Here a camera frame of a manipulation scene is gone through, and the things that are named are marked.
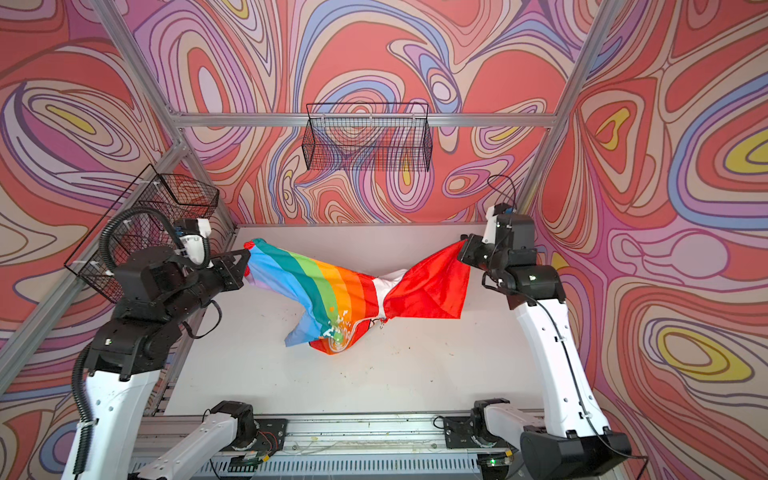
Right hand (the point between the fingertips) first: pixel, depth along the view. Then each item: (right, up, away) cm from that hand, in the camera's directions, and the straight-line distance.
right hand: (463, 251), depth 71 cm
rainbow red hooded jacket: (-31, -13, +4) cm, 34 cm away
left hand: (-46, 0, -10) cm, 47 cm away
